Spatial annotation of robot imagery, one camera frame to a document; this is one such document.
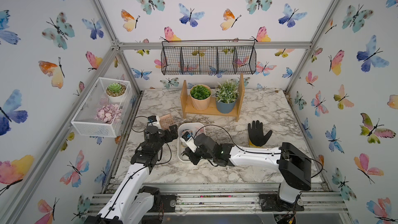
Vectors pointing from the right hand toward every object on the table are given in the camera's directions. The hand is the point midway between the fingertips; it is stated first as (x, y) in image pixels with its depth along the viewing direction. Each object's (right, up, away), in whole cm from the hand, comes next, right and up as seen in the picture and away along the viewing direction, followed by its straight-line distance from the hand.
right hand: (185, 149), depth 77 cm
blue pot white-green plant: (+22, +28, +11) cm, 37 cm away
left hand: (-8, +11, +4) cm, 14 cm away
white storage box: (+4, +7, +22) cm, 23 cm away
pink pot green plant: (+7, +28, +16) cm, 33 cm away
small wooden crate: (-17, +11, +27) cm, 34 cm away
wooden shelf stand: (-1, +19, +24) cm, 31 cm away
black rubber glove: (+42, +1, +19) cm, 46 cm away
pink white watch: (+7, +6, +20) cm, 22 cm away
